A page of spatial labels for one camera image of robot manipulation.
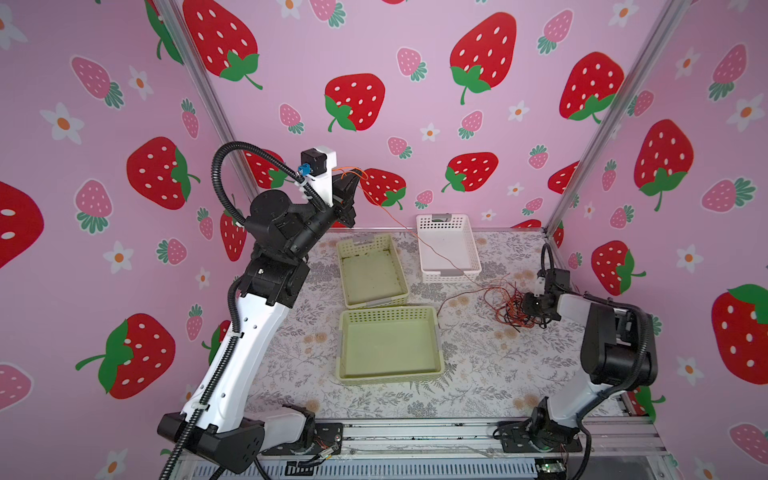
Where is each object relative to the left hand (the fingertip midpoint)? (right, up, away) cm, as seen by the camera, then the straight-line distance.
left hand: (358, 169), depth 54 cm
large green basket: (+4, -44, +38) cm, 58 cm away
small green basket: (-2, -22, +54) cm, 58 cm away
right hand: (+53, -32, +44) cm, 76 cm away
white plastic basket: (+28, -13, +63) cm, 70 cm away
